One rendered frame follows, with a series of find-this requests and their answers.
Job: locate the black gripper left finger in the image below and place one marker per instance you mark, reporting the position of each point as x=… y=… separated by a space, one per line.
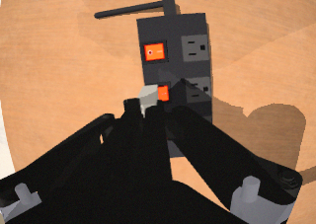
x=71 y=193

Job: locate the black power strip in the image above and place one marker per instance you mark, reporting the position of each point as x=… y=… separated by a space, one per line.
x=174 y=55

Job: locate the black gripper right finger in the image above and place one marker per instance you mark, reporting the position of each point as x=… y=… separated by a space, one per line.
x=262 y=192

